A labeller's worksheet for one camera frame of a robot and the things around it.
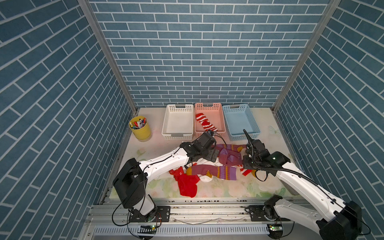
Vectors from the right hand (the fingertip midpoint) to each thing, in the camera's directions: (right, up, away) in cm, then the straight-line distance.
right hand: (245, 161), depth 81 cm
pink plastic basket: (-13, +28, +38) cm, 49 cm away
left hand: (-17, +5, +2) cm, 18 cm away
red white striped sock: (-21, +22, +31) cm, 44 cm away
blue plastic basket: (+5, +25, +35) cm, 43 cm away
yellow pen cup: (-64, +19, +14) cm, 68 cm away
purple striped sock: (-6, +2, +9) cm, 11 cm away
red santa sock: (-32, -13, +2) cm, 35 cm away
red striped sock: (+1, -7, +5) cm, 9 cm away
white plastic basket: (-42, +21, +34) cm, 58 cm away
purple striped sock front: (-11, -8, +6) cm, 14 cm away
